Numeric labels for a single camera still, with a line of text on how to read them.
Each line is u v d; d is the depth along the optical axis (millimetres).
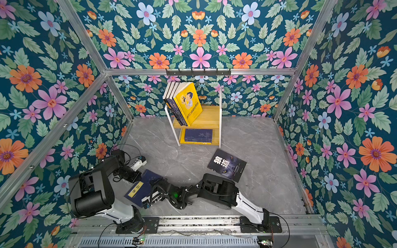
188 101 821
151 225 735
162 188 640
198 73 915
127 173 759
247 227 707
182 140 1007
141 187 853
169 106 767
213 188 568
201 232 720
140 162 841
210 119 932
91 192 460
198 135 996
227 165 932
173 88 786
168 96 748
